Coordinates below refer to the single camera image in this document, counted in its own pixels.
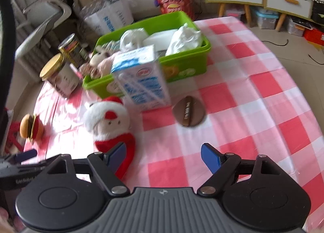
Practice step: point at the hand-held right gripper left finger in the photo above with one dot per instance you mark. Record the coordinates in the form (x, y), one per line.
(116, 154)

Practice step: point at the red white checkered tablecloth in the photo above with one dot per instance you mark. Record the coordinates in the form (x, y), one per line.
(227, 91)

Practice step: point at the clear jar with gold lid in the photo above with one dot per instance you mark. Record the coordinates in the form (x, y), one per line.
(63, 78)

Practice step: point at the blue white milk carton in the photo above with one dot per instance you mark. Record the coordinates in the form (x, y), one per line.
(144, 83)

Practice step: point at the red stool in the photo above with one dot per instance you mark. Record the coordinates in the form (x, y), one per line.
(12, 134)

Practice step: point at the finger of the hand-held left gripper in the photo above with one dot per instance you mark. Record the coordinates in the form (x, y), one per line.
(38, 162)
(25, 153)

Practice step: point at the burger toy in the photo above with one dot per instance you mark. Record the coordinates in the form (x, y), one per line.
(26, 125)

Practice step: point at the white paper bag blue print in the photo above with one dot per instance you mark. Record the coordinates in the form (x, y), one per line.
(108, 17)

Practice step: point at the plush doll with striped hat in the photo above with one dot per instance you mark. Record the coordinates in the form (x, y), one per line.
(97, 58)

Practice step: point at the brown round disc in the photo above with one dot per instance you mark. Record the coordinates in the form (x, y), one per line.
(188, 111)

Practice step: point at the santa plush toy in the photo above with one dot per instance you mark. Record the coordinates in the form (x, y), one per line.
(106, 119)

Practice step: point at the red flat box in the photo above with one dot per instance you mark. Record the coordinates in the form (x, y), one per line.
(313, 35)

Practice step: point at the white office chair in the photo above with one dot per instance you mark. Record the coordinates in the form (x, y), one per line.
(45, 10)

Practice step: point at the clear plastic bag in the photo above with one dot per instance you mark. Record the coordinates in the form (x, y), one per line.
(93, 6)

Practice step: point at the green plastic bin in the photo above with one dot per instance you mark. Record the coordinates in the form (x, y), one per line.
(187, 67)

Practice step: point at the pale grey-green cloth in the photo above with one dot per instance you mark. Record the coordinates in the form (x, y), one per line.
(184, 39)

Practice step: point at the clear storage box blue lid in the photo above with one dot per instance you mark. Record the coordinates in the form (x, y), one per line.
(265, 18)

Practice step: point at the white sock bundle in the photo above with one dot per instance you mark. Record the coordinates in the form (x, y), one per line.
(131, 39)

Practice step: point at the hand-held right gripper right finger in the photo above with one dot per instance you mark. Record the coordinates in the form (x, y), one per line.
(210, 158)

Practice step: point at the dark green drink can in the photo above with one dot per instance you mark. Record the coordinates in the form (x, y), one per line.
(73, 50)

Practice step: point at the black bag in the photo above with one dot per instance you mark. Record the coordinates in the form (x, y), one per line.
(317, 10)

